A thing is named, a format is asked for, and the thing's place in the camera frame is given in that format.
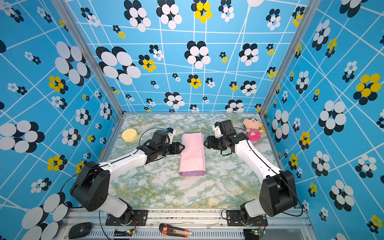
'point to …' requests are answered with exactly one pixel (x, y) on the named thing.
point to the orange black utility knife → (166, 228)
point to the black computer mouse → (79, 230)
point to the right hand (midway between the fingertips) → (209, 144)
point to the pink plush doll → (252, 126)
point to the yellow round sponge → (129, 135)
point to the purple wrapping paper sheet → (192, 158)
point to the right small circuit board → (256, 231)
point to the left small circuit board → (128, 233)
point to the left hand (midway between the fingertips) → (183, 146)
